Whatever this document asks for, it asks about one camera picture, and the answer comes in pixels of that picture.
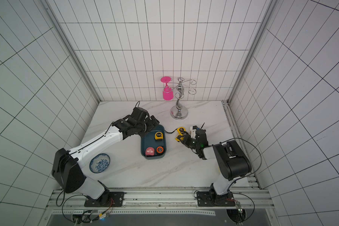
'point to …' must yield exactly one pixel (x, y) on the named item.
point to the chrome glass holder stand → (179, 112)
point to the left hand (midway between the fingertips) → (153, 128)
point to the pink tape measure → (149, 151)
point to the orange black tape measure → (160, 150)
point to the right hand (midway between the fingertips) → (175, 138)
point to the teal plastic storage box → (153, 144)
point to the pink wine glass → (167, 92)
